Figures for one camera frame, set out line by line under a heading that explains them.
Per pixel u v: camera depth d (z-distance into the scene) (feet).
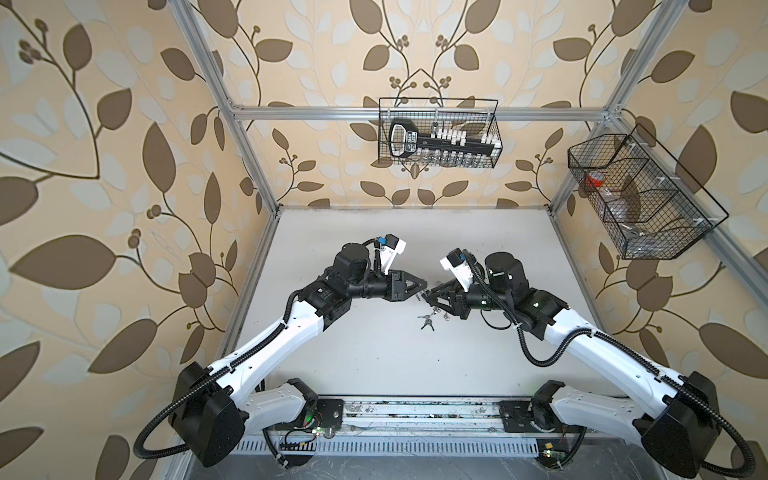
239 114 3.03
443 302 2.28
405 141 2.77
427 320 2.99
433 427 2.42
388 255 2.15
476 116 2.99
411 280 2.20
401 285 2.08
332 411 2.47
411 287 2.24
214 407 1.26
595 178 2.89
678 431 1.22
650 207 2.41
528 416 2.38
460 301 2.15
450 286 2.21
